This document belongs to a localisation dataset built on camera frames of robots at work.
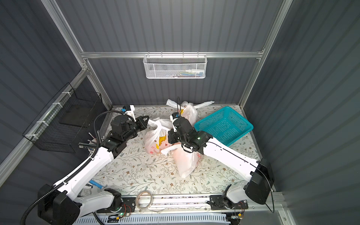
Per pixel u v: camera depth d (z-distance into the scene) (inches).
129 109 26.7
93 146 33.9
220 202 28.9
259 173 16.0
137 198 29.2
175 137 25.7
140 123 26.3
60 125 28.4
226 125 42.6
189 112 37.9
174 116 25.8
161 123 29.0
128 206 28.5
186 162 30.9
